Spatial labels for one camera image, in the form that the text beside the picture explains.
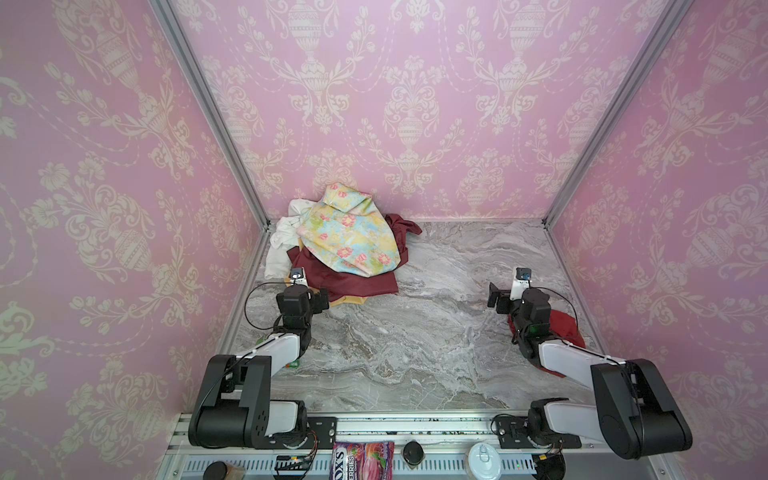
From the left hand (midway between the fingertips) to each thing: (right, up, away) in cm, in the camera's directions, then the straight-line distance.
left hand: (307, 288), depth 92 cm
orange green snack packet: (-1, -20, -8) cm, 22 cm away
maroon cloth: (+10, +1, +2) cm, 10 cm away
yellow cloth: (+12, -4, +5) cm, 14 cm away
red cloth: (+73, -9, -10) cm, 74 cm away
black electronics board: (+2, -41, -18) cm, 45 cm away
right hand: (+62, +2, -2) cm, 62 cm away
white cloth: (-11, +16, +12) cm, 23 cm away
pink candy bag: (+19, -37, -24) cm, 48 cm away
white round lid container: (+46, -35, -25) cm, 64 cm away
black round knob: (+31, -31, -29) cm, 52 cm away
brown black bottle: (-10, -34, -29) cm, 46 cm away
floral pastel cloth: (+12, +18, +9) cm, 23 cm away
